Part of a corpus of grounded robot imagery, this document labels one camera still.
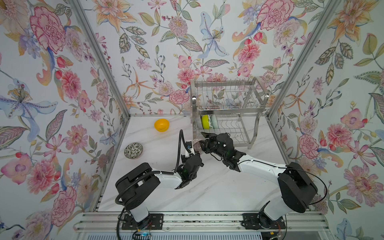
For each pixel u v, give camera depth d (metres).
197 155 0.78
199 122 1.01
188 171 0.67
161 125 1.11
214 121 1.01
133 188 0.46
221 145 0.66
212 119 1.02
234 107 1.18
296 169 0.46
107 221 0.76
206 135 0.77
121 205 0.47
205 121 1.02
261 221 0.67
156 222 0.73
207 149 0.76
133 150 0.98
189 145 0.73
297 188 0.44
